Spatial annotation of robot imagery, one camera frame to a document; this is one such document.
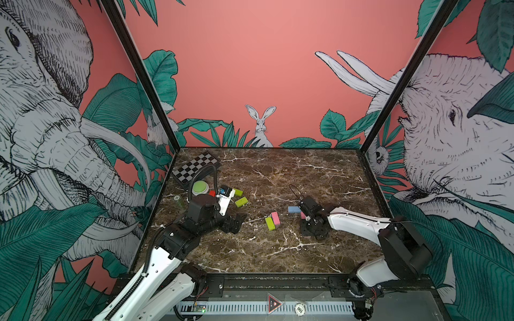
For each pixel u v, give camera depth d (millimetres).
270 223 901
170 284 583
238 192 1012
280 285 757
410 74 859
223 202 624
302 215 741
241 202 958
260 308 701
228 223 616
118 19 716
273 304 701
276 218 910
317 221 647
